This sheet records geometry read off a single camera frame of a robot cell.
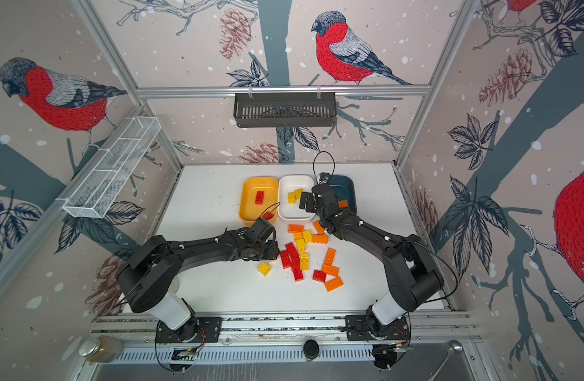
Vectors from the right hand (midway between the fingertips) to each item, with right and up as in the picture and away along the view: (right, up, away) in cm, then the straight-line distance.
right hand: (314, 192), depth 91 cm
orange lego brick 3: (+6, -25, -1) cm, 26 cm away
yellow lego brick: (-6, -1, +15) cm, 17 cm away
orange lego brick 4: (-7, -15, +4) cm, 17 cm away
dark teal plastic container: (+14, +2, +14) cm, 20 cm away
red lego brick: (-24, -3, +16) cm, 29 cm away
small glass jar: (-60, -43, -27) cm, 78 cm away
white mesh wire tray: (-68, +1, -19) cm, 71 cm away
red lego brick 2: (-20, -11, +11) cm, 25 cm away
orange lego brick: (+6, -33, -9) cm, 34 cm away
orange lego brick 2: (+6, -29, -5) cm, 30 cm away
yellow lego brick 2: (-9, -4, +14) cm, 17 cm away
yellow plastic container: (-28, -9, +12) cm, 32 cm away
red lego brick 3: (+1, -30, -7) cm, 31 cm away
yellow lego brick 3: (-18, -27, -7) cm, 34 cm away
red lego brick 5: (-11, -26, -3) cm, 28 cm away
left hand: (-13, -22, -2) cm, 26 cm away
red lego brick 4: (-6, -30, -6) cm, 31 cm away
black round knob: (-3, -41, -28) cm, 50 cm away
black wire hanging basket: (-12, +37, +15) cm, 42 cm away
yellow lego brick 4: (-4, -26, -3) cm, 27 cm away
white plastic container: (-10, +1, +19) cm, 22 cm away
